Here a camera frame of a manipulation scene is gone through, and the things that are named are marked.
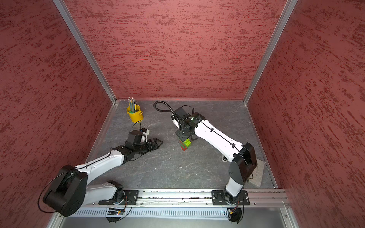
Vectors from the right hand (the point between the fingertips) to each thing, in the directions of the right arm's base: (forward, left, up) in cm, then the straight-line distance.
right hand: (185, 136), depth 80 cm
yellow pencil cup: (+22, +35, -8) cm, 43 cm away
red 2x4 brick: (-2, +1, -8) cm, 9 cm away
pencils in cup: (+28, +38, -3) cm, 47 cm away
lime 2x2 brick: (-3, -1, -3) cm, 4 cm away
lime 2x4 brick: (-3, -1, -3) cm, 5 cm away
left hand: (-2, +18, -10) cm, 20 cm away
